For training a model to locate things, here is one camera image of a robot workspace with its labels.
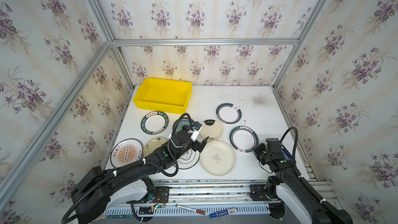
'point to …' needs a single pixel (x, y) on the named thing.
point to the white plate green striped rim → (228, 113)
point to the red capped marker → (197, 211)
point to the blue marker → (224, 212)
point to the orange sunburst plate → (126, 151)
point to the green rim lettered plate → (154, 123)
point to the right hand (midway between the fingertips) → (251, 149)
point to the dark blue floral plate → (184, 123)
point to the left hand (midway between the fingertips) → (200, 129)
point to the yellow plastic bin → (163, 95)
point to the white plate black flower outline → (188, 160)
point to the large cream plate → (217, 158)
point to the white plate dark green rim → (243, 139)
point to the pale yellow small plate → (152, 143)
